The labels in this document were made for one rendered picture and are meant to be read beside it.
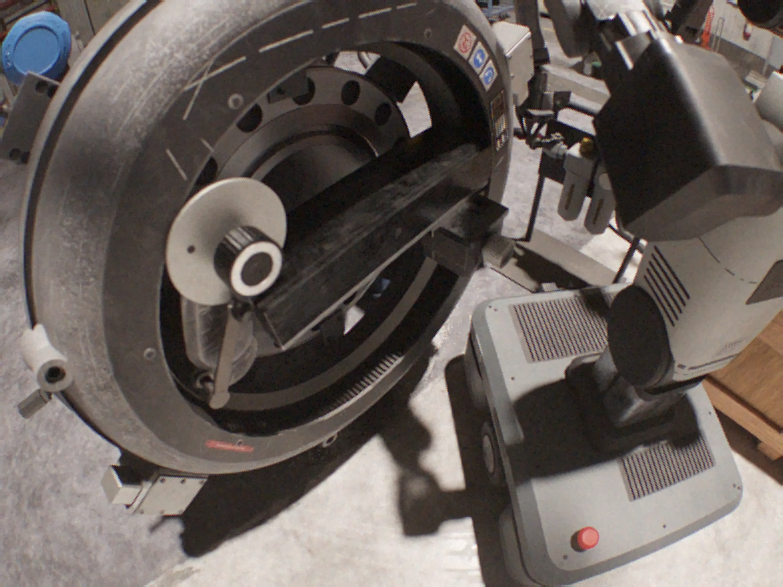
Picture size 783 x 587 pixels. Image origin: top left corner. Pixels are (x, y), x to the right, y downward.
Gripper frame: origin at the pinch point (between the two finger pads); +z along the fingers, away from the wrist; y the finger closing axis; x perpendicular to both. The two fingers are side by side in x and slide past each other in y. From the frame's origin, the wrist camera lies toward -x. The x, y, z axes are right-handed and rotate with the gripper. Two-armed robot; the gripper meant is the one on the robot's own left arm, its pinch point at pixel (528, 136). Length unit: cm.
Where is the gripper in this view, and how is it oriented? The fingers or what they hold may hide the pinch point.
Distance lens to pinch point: 111.7
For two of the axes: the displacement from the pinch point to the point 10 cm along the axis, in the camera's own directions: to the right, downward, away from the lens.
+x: -9.5, 2.6, -1.7
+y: -3.1, -7.1, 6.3
